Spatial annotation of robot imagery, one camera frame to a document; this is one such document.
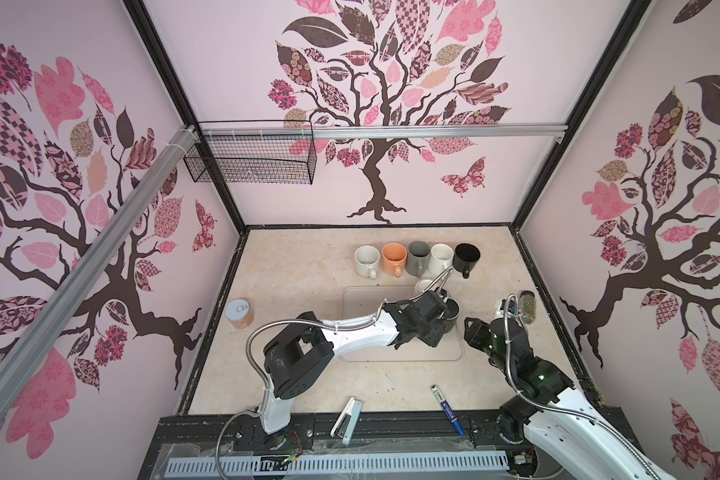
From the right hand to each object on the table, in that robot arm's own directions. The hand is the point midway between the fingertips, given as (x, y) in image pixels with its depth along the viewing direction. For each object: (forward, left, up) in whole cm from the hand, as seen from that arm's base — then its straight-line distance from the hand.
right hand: (471, 319), depth 80 cm
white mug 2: (+17, +10, -9) cm, 22 cm away
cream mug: (+27, +29, -7) cm, 40 cm away
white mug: (+28, +3, -7) cm, 29 cm away
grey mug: (+24, +12, -2) cm, 27 cm away
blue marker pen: (-20, +8, -11) cm, 24 cm away
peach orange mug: (+30, +19, -9) cm, 36 cm away
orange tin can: (+7, +68, -7) cm, 69 cm away
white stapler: (-22, +34, -10) cm, 42 cm away
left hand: (0, +10, -6) cm, 12 cm away
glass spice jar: (+9, -23, -9) cm, 26 cm away
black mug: (+3, +4, -3) cm, 6 cm away
